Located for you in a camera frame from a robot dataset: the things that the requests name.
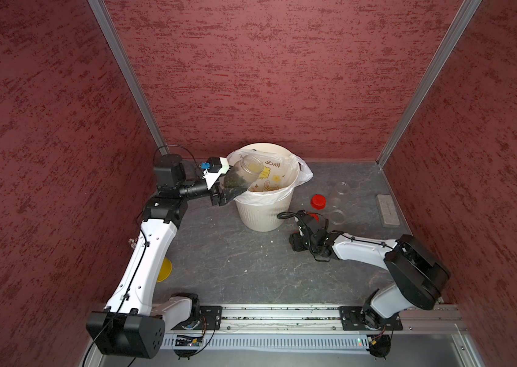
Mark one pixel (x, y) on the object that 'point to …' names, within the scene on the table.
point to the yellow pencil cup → (165, 271)
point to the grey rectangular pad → (388, 210)
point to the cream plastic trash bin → (268, 203)
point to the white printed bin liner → (281, 174)
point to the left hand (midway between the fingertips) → (238, 181)
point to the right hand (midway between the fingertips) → (297, 241)
